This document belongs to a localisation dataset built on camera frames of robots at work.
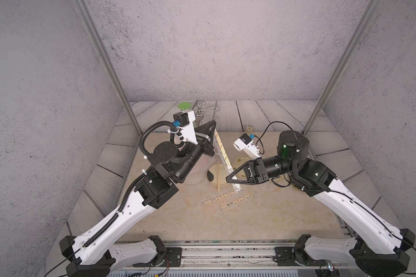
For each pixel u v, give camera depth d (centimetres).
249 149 49
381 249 38
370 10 70
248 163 47
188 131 44
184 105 97
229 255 74
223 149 51
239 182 48
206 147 46
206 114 95
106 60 85
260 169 44
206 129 49
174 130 43
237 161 49
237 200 89
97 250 38
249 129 109
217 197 91
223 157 50
